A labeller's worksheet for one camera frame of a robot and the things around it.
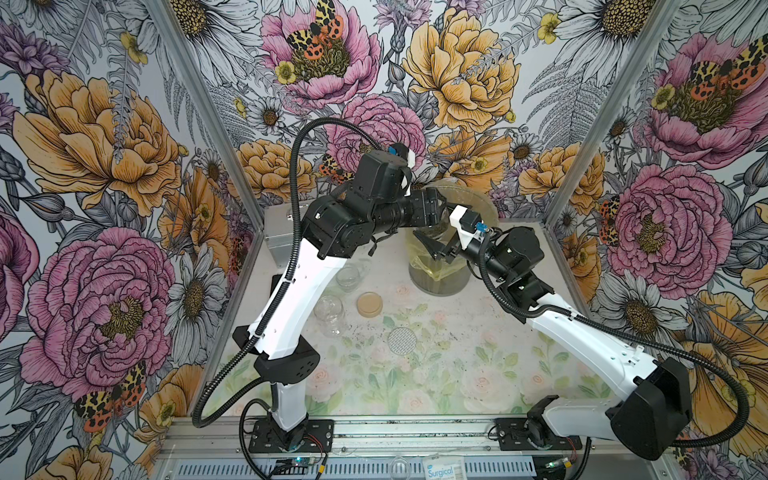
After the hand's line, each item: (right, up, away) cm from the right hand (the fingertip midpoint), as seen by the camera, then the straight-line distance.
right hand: (423, 221), depth 65 cm
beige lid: (-14, -24, +33) cm, 43 cm away
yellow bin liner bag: (+3, -11, +23) cm, 25 cm away
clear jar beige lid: (-22, -16, +39) cm, 48 cm away
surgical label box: (+5, -57, +5) cm, 57 cm away
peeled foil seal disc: (-4, -33, +24) cm, 41 cm away
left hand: (0, +1, -4) cm, 4 cm away
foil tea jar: (-27, -26, +31) cm, 49 cm away
